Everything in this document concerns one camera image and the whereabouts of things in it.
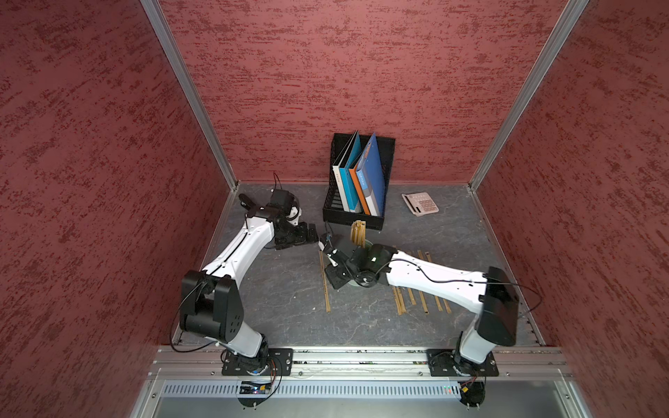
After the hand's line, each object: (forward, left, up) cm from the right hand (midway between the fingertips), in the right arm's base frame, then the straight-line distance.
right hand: (333, 277), depth 78 cm
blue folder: (+44, -15, +7) cm, 47 cm away
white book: (+32, -2, +14) cm, 35 cm away
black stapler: (+41, +39, -10) cm, 58 cm away
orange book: (+31, -8, +16) cm, 35 cm away
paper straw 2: (-3, -22, -14) cm, 27 cm away
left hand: (+11, +10, 0) cm, 15 cm away
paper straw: (+13, -36, -14) cm, 41 cm away
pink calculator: (+39, -38, -12) cm, 56 cm away
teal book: (+30, -6, +11) cm, 33 cm away
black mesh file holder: (+38, +1, -14) cm, 40 cm away
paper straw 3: (0, +3, -13) cm, 14 cm away
